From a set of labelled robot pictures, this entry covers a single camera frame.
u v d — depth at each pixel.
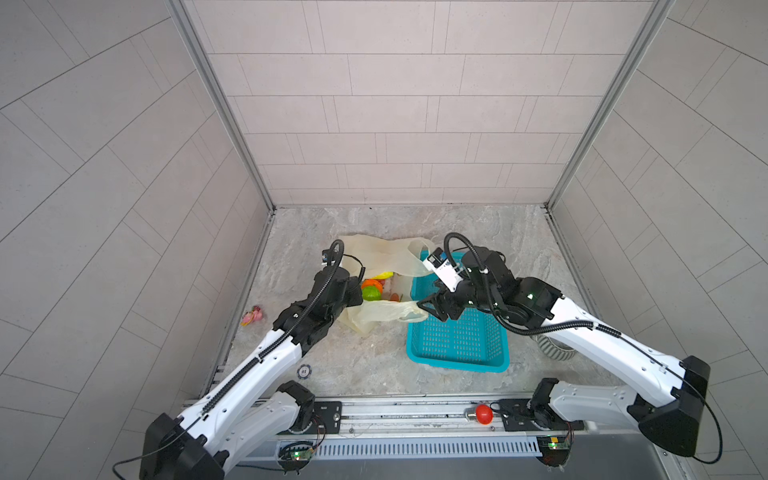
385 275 0.89
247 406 0.43
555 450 0.68
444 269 0.60
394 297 0.89
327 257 0.63
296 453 0.64
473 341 0.84
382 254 0.89
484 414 0.70
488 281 0.51
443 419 0.72
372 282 0.90
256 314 0.84
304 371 0.78
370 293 0.82
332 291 0.54
